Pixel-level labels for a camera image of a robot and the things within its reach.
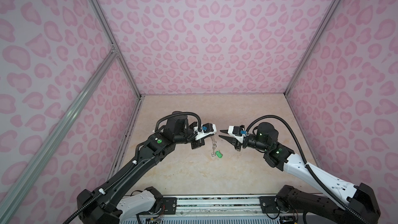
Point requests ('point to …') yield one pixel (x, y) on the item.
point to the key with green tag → (219, 154)
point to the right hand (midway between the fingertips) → (222, 131)
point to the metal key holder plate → (214, 146)
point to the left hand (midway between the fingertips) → (212, 129)
